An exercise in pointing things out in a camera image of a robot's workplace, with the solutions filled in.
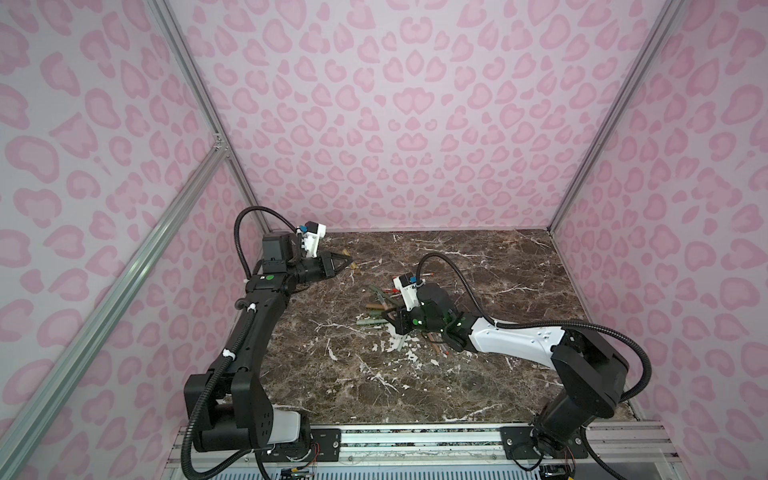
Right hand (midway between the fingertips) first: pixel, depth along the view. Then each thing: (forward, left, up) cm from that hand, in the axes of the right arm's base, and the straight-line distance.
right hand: (384, 312), depth 80 cm
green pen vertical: (-3, -4, -15) cm, 16 cm away
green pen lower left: (+5, +5, -15) cm, 17 cm away
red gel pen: (+24, -14, -15) cm, 31 cm away
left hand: (+9, +8, +12) cm, 17 cm away
